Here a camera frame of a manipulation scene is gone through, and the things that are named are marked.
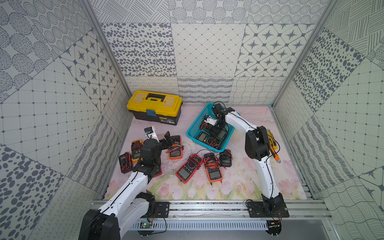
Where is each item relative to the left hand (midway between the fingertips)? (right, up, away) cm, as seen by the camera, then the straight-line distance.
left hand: (160, 132), depth 81 cm
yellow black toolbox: (-7, +15, +15) cm, 22 cm away
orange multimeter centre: (+29, -20, +3) cm, 36 cm away
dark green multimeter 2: (+29, -7, +17) cm, 34 cm away
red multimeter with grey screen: (+16, -21, +3) cm, 26 cm away
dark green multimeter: (+29, 0, +12) cm, 31 cm away
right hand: (+35, -1, +22) cm, 41 cm away
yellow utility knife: (+72, -7, +19) cm, 74 cm away
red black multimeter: (-3, -23, +4) cm, 23 cm away
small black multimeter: (+38, -16, +7) cm, 42 cm away
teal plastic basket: (+19, +1, +18) cm, 26 cm away
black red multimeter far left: (-21, -19, +5) cm, 29 cm away
